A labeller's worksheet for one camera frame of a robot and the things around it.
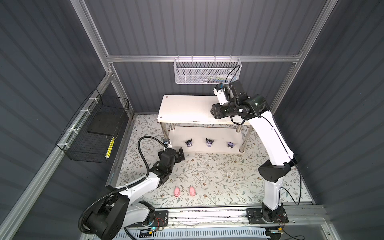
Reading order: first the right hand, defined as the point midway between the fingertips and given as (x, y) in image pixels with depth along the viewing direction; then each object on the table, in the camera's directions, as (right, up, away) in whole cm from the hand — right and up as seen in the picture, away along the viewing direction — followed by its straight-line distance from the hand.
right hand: (215, 111), depth 72 cm
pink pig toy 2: (-12, -43, +9) cm, 46 cm away
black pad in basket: (-56, -6, +4) cm, 57 cm away
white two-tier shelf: (-16, -5, +43) cm, 46 cm away
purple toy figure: (+12, -19, +19) cm, 29 cm away
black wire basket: (-61, -11, +2) cm, 62 cm away
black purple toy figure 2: (-1, -17, +17) cm, 24 cm away
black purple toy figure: (-14, -18, +18) cm, 29 cm away
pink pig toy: (-20, -43, +9) cm, 48 cm away
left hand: (-22, -21, +16) cm, 34 cm away
